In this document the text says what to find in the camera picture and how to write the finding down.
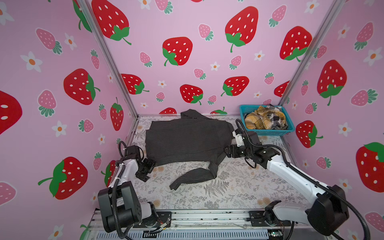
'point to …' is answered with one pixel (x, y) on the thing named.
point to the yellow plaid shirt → (271, 117)
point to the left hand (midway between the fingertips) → (153, 168)
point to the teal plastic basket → (247, 109)
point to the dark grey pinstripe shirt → (193, 135)
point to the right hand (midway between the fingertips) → (227, 148)
